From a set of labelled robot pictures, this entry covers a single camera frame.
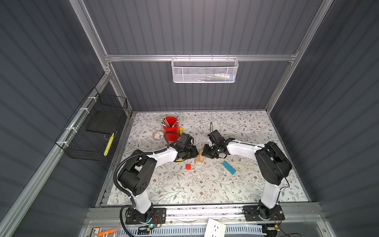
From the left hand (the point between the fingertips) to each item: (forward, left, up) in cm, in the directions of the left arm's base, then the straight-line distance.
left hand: (198, 152), depth 92 cm
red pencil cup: (+20, +17, +10) cm, 28 cm away
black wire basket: (-1, +55, +23) cm, 60 cm away
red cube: (-7, +6, -5) cm, 11 cm away
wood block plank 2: (-3, -1, -1) cm, 4 cm away
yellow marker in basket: (-6, +44, +23) cm, 50 cm away
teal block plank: (-9, -19, -5) cm, 21 cm away
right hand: (-1, -3, -2) cm, 4 cm away
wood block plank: (-4, +2, -3) cm, 5 cm away
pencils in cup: (+18, +21, +9) cm, 29 cm away
